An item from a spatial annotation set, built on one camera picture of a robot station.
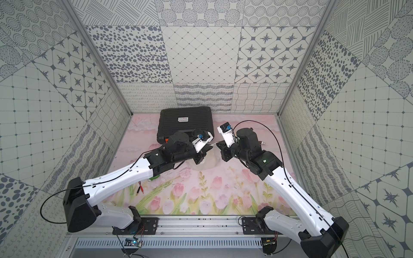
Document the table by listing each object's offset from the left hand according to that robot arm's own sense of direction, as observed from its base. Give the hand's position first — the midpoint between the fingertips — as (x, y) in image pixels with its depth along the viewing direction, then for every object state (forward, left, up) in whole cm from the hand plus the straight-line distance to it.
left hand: (209, 140), depth 72 cm
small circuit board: (-36, +34, -28) cm, 57 cm away
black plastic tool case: (+31, +18, -19) cm, 41 cm away
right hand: (-1, -5, 0) cm, 5 cm away
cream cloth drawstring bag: (-2, -1, -14) cm, 15 cm away
